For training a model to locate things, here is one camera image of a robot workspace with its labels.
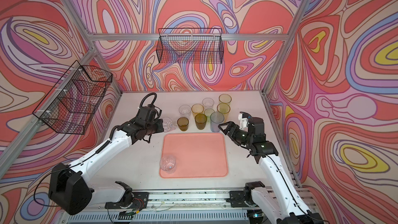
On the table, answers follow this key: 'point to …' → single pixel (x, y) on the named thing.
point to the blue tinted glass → (216, 118)
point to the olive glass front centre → (200, 120)
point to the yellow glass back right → (224, 98)
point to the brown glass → (183, 123)
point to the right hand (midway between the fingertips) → (223, 133)
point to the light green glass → (208, 112)
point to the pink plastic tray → (197, 155)
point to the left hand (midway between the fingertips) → (165, 124)
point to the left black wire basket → (69, 106)
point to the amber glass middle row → (197, 109)
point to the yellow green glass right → (224, 108)
